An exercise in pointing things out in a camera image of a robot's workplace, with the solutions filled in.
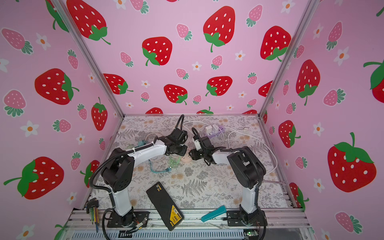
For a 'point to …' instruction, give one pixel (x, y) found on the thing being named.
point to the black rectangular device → (168, 210)
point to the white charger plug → (214, 128)
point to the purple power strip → (221, 128)
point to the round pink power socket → (186, 158)
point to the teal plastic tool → (221, 210)
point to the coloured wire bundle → (92, 207)
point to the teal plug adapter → (141, 143)
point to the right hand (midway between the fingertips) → (192, 153)
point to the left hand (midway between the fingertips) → (184, 149)
